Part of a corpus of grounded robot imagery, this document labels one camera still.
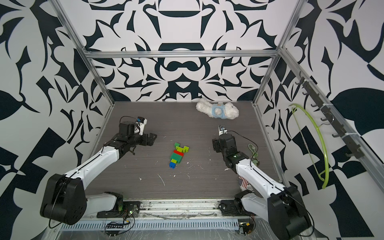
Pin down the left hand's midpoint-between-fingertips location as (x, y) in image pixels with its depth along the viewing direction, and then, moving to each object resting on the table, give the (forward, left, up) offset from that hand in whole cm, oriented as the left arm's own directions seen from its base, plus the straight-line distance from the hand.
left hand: (147, 131), depth 88 cm
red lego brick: (-9, -17, -11) cm, 22 cm away
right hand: (-4, -43, 0) cm, 44 cm away
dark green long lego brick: (-11, -16, -11) cm, 23 cm away
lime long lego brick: (-6, -18, -11) cm, 22 cm away
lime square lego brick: (-7, -22, -10) cm, 25 cm away
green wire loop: (-7, -63, -13) cm, 65 cm away
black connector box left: (-43, +13, -16) cm, 48 cm away
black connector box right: (-46, -50, -14) cm, 70 cm away
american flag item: (-27, -52, -11) cm, 59 cm away
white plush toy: (+16, -44, -1) cm, 47 cm away
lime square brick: (-14, -15, -10) cm, 23 cm away
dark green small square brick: (-4, -16, -10) cm, 19 cm away
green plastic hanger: (-36, -76, +13) cm, 85 cm away
